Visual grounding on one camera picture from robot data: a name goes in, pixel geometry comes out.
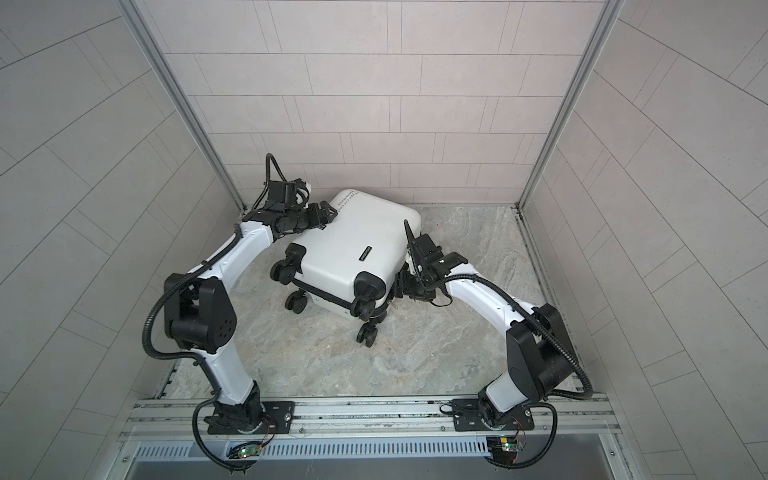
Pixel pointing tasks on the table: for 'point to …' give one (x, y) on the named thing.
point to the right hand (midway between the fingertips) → (397, 293)
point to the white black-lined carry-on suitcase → (352, 264)
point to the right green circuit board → (502, 448)
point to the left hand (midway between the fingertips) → (336, 209)
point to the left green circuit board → (249, 451)
